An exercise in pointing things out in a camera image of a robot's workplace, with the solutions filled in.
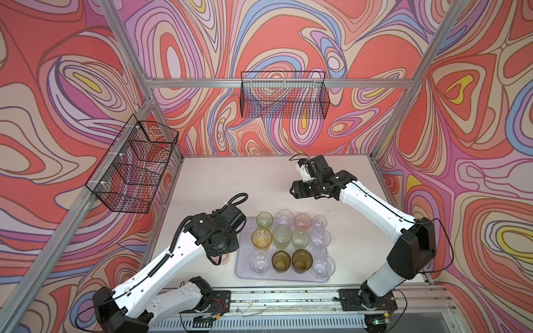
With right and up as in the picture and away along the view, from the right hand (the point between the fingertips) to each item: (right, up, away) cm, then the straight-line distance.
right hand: (297, 195), depth 83 cm
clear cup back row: (-15, -27, -1) cm, 31 cm away
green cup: (-14, -12, +7) cm, 19 cm away
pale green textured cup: (+2, -20, +6) cm, 21 cm away
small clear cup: (+10, -12, +5) cm, 17 cm away
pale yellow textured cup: (-6, -18, +4) cm, 19 cm away
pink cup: (-28, -23, -6) cm, 37 cm away
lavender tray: (+10, -20, +4) cm, 22 cm away
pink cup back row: (+3, -13, +8) cm, 16 cm away
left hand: (-24, -18, -10) cm, 31 cm away
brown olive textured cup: (+2, -26, -1) cm, 26 cm away
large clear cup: (+10, -28, -3) cm, 30 cm away
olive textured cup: (-7, -26, -2) cm, 27 cm away
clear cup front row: (-5, -11, +8) cm, 14 cm away
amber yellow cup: (-15, -19, +3) cm, 24 cm away
